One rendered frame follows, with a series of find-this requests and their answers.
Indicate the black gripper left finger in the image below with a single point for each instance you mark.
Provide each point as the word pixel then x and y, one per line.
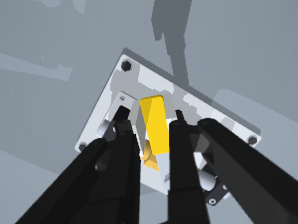
pixel 116 198

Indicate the white mounting plate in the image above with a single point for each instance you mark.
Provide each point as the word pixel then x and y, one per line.
pixel 139 81

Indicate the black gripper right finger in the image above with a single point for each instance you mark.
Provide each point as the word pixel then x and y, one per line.
pixel 265 192

